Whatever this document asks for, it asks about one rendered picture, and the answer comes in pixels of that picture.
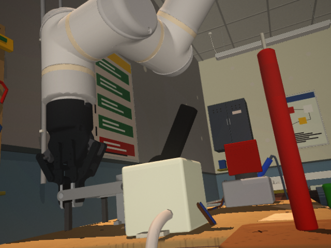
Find grey isolator box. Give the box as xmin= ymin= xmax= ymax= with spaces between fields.
xmin=221 ymin=173 xmax=276 ymax=208

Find blue brown wire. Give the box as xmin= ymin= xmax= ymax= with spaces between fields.
xmin=196 ymin=201 xmax=217 ymax=225

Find grey lever bar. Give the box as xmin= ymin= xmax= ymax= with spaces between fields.
xmin=57 ymin=180 xmax=125 ymax=205

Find white wall poster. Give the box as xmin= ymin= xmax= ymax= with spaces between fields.
xmin=285 ymin=90 xmax=329 ymax=150

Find green box device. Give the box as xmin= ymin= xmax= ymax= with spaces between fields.
xmin=321 ymin=183 xmax=331 ymax=209

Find orange cork mounting board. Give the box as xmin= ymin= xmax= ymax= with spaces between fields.
xmin=0 ymin=218 xmax=235 ymax=248

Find long ceiling lamp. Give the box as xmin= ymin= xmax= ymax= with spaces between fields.
xmin=214 ymin=20 xmax=331 ymax=61

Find black breaker lever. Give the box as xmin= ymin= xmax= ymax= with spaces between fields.
xmin=148 ymin=104 xmax=199 ymax=163

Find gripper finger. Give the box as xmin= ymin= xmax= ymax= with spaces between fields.
xmin=69 ymin=138 xmax=108 ymax=208
xmin=35 ymin=152 xmax=69 ymax=209

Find blue handled tool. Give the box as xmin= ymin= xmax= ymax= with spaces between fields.
xmin=260 ymin=154 xmax=290 ymax=200

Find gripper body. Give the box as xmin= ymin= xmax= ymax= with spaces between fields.
xmin=45 ymin=99 xmax=95 ymax=169

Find red loop handle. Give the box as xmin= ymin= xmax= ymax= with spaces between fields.
xmin=0 ymin=80 xmax=9 ymax=104

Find red isolator handle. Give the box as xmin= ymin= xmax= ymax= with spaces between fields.
xmin=223 ymin=139 xmax=263 ymax=177

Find dark brown board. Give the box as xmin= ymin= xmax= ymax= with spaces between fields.
xmin=219 ymin=224 xmax=331 ymax=248

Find black post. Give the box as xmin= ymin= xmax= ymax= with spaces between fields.
xmin=64 ymin=200 xmax=73 ymax=231
xmin=101 ymin=197 xmax=109 ymax=223

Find red conductor stub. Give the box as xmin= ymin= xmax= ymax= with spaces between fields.
xmin=257 ymin=33 xmax=319 ymax=231

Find dark grey cabinet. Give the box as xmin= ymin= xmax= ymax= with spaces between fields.
xmin=207 ymin=98 xmax=254 ymax=153

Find yellow green sign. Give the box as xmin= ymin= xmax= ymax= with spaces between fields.
xmin=0 ymin=24 xmax=14 ymax=54

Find green striped sign board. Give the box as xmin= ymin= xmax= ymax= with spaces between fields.
xmin=94 ymin=53 xmax=141 ymax=163

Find white curved cable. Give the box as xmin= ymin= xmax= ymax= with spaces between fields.
xmin=145 ymin=209 xmax=173 ymax=248

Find cream breaker box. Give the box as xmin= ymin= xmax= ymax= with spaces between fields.
xmin=121 ymin=157 xmax=207 ymax=238

